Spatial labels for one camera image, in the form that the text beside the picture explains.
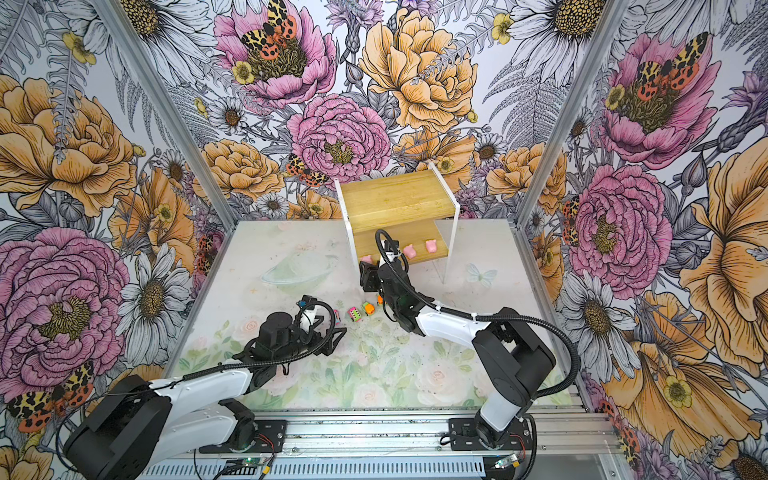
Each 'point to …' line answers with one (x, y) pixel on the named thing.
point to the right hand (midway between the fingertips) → (368, 271)
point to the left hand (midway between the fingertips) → (333, 331)
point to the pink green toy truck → (354, 314)
